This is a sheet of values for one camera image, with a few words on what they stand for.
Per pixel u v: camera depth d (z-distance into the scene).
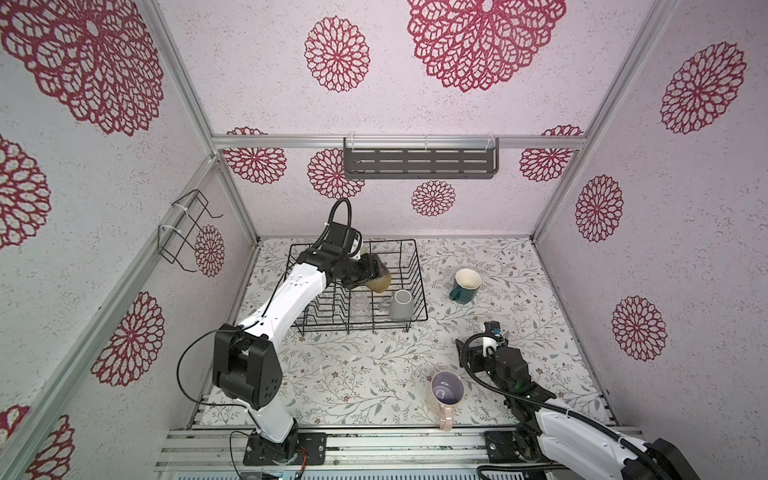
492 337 0.73
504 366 0.65
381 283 0.81
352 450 0.76
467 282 1.00
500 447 0.74
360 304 0.92
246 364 0.44
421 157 0.95
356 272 0.72
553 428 0.57
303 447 0.73
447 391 0.81
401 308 0.89
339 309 0.93
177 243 0.76
